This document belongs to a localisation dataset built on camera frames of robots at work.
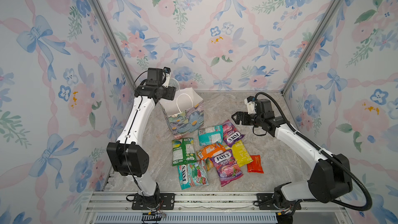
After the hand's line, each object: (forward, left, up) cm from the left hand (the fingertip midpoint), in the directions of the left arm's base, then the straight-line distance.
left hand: (167, 87), depth 82 cm
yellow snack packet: (-26, -41, -26) cm, 55 cm away
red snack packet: (-31, -48, -28) cm, 64 cm away
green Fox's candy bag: (-36, -14, -27) cm, 47 cm away
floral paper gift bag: (-13, -10, -6) cm, 17 cm away
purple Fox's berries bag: (-33, -32, -26) cm, 52 cm away
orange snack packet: (-23, -22, -27) cm, 42 cm away
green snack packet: (-24, -8, -27) cm, 37 cm away
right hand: (-9, -38, -12) cm, 41 cm away
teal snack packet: (-14, -24, -25) cm, 38 cm away
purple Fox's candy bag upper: (-12, -36, -27) cm, 47 cm away
